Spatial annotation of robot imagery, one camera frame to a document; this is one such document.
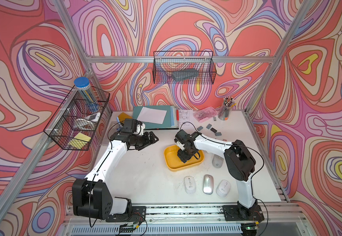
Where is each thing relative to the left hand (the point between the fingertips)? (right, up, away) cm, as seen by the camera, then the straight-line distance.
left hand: (154, 141), depth 81 cm
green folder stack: (+9, +14, +30) cm, 35 cm away
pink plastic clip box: (+37, +18, +38) cm, 56 cm away
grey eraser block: (+31, +6, +27) cm, 42 cm away
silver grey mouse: (+30, -25, +1) cm, 39 cm away
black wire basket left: (-41, +9, -7) cm, 43 cm away
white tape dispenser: (-30, +13, -8) cm, 33 cm away
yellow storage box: (+11, -15, +10) cm, 21 cm away
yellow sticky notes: (-36, +3, -8) cm, 37 cm away
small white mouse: (+20, -24, 0) cm, 31 cm away
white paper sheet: (-6, +17, +34) cm, 38 cm away
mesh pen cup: (+50, +20, +27) cm, 60 cm away
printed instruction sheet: (+21, +14, +34) cm, 42 cm away
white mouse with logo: (+38, -26, -2) cm, 46 cm away
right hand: (+20, -12, +12) cm, 26 cm away
